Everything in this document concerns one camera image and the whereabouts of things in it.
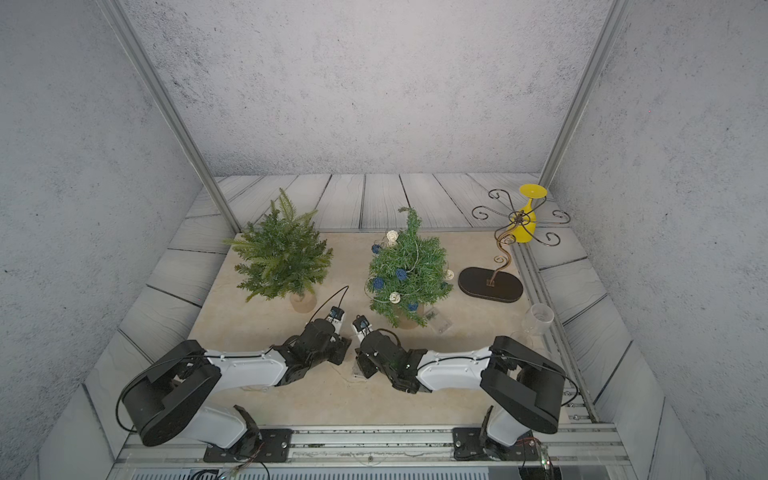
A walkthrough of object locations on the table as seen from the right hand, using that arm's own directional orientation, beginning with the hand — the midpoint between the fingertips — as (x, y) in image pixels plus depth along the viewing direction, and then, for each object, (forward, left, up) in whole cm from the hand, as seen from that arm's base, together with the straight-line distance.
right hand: (361, 349), depth 83 cm
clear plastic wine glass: (+3, -45, +11) cm, 46 cm away
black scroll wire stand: (+25, -40, -5) cm, 48 cm away
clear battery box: (+12, -22, -7) cm, 26 cm away
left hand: (+4, +4, -4) cm, 7 cm away
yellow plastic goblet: (+25, -44, +24) cm, 56 cm away
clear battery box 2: (-8, 0, +5) cm, 10 cm away
